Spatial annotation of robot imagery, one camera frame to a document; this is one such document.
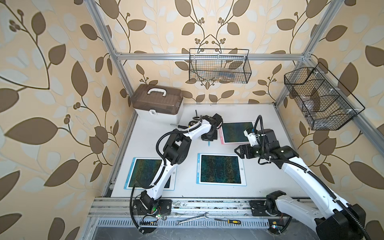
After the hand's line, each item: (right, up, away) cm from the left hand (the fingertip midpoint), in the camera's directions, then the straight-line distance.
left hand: (210, 138), depth 100 cm
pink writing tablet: (+16, +3, +2) cm, 16 cm away
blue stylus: (-1, -4, -1) cm, 4 cm away
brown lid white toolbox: (-34, +23, -6) cm, 42 cm away
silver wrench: (-18, -37, -29) cm, 50 cm away
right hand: (+15, -4, -20) cm, 25 cm away
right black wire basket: (+55, +21, -25) cm, 64 cm away
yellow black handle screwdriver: (+7, -36, -29) cm, 47 cm away
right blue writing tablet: (+6, -17, -13) cm, 22 cm away
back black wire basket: (+9, +49, -2) cm, 49 cm away
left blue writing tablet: (-40, -18, -13) cm, 45 cm away
